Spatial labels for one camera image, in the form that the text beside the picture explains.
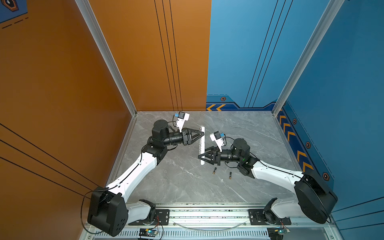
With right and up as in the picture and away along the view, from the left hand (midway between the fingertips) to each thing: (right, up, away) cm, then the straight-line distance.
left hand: (202, 133), depth 68 cm
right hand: (-1, -11, +2) cm, 11 cm away
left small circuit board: (-26, -47, +3) cm, 54 cm away
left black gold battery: (+9, -23, +21) cm, 32 cm away
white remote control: (0, -5, -1) cm, 5 cm away
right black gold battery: (+17, -26, +19) cm, 36 cm away
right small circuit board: (+36, -48, +2) cm, 60 cm away
